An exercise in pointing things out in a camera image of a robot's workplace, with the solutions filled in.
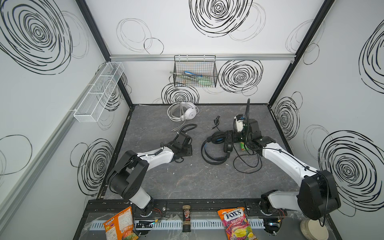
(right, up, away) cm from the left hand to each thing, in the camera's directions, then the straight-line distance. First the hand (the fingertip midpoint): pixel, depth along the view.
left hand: (191, 149), depth 92 cm
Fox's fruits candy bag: (+21, -29, -25) cm, 44 cm away
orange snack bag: (-31, -30, -26) cm, 50 cm away
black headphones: (+16, +7, 0) cm, 18 cm away
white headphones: (-1, +25, +14) cm, 28 cm away
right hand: (+23, +12, -6) cm, 26 cm away
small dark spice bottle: (-2, -27, -24) cm, 36 cm away
